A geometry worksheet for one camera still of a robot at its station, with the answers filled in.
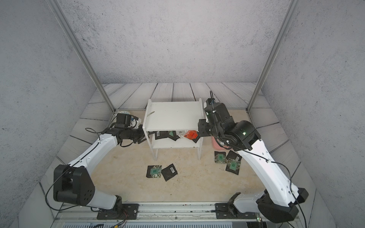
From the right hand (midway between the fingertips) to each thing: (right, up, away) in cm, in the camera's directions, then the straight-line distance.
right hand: (202, 124), depth 63 cm
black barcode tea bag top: (-17, -30, +24) cm, 42 cm away
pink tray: (+14, -16, +36) cm, 42 cm away
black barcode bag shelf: (-22, -7, +22) cm, 31 cm away
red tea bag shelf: (-4, -7, +22) cm, 23 cm away
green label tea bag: (-26, -29, +24) cm, 46 cm away
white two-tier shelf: (-14, +4, +8) cm, 16 cm away
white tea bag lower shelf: (-10, -6, +21) cm, 25 cm away
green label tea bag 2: (+15, -22, +29) cm, 40 cm away
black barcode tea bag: (+23, -21, +30) cm, 43 cm away
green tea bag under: (+23, -25, +26) cm, 43 cm away
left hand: (-26, -6, +20) cm, 33 cm away
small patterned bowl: (-55, +8, +51) cm, 76 cm away
